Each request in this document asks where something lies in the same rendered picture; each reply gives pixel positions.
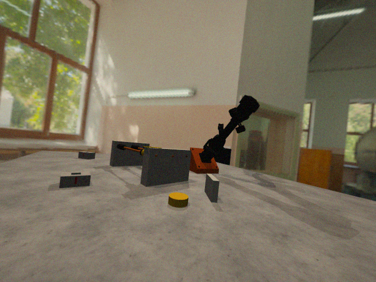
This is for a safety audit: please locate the yellow short cylinder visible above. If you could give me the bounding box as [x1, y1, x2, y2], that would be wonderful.
[168, 192, 189, 208]

